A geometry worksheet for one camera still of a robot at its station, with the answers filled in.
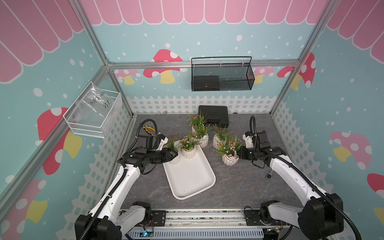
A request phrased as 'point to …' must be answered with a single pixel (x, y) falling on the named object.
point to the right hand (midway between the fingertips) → (237, 152)
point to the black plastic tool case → (217, 114)
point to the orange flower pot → (220, 138)
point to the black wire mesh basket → (222, 73)
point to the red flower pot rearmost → (195, 120)
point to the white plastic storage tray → (188, 177)
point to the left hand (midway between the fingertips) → (175, 157)
